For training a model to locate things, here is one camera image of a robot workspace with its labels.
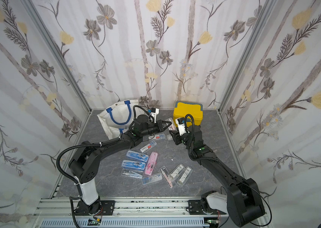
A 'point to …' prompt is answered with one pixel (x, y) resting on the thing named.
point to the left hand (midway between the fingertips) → (173, 122)
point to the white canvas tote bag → (116, 119)
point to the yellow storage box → (182, 109)
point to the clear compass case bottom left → (133, 173)
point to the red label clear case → (152, 144)
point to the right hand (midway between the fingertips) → (175, 128)
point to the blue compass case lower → (131, 165)
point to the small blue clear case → (158, 137)
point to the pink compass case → (151, 163)
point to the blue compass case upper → (136, 156)
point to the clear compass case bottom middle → (151, 178)
